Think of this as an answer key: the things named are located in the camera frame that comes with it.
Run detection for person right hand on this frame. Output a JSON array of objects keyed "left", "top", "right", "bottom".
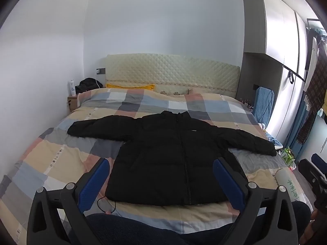
[{"left": 299, "top": 209, "right": 318, "bottom": 245}]

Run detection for black puffer jacket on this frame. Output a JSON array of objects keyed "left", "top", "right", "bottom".
[{"left": 68, "top": 111, "right": 277, "bottom": 206}]

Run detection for black clothes on nightstand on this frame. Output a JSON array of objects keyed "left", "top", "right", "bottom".
[{"left": 75, "top": 77, "right": 103, "bottom": 94}]

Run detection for brown checked hanging scarf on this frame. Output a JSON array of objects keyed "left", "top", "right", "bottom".
[{"left": 297, "top": 49, "right": 327, "bottom": 144}]

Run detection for black cable on bed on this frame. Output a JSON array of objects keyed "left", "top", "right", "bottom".
[{"left": 96, "top": 196, "right": 118, "bottom": 214}]

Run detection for white roll green writing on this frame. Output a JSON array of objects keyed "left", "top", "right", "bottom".
[{"left": 275, "top": 168, "right": 313, "bottom": 211}]

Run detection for grey white wardrobe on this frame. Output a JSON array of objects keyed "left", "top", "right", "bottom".
[{"left": 236, "top": 0, "right": 307, "bottom": 144}]

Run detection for dark blue trouser legs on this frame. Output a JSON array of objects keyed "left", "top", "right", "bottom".
[{"left": 86, "top": 201, "right": 317, "bottom": 244}]

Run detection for white spray bottle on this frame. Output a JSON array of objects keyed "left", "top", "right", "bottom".
[{"left": 69, "top": 80, "right": 76, "bottom": 96}]

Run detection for cream quilted headboard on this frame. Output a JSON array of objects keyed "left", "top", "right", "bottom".
[{"left": 105, "top": 53, "right": 241, "bottom": 97}]

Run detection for floral pillow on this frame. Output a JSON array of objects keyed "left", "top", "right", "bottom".
[{"left": 160, "top": 89, "right": 190, "bottom": 96}]

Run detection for wall power socket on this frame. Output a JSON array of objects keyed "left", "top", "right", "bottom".
[{"left": 96, "top": 68, "right": 106, "bottom": 75}]

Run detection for blue curtain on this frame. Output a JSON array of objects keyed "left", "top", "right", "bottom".
[{"left": 285, "top": 92, "right": 317, "bottom": 161}]

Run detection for blue cloth on floor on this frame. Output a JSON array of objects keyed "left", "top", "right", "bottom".
[{"left": 265, "top": 132, "right": 283, "bottom": 150}]

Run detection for wooden nightstand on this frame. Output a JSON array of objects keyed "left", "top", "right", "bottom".
[{"left": 67, "top": 95, "right": 79, "bottom": 113}]

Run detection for yellow cloth at headboard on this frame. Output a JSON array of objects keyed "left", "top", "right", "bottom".
[{"left": 106, "top": 83, "right": 156, "bottom": 91}]

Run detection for green white box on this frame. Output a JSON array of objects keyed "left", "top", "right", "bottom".
[{"left": 280, "top": 147, "right": 295, "bottom": 166}]

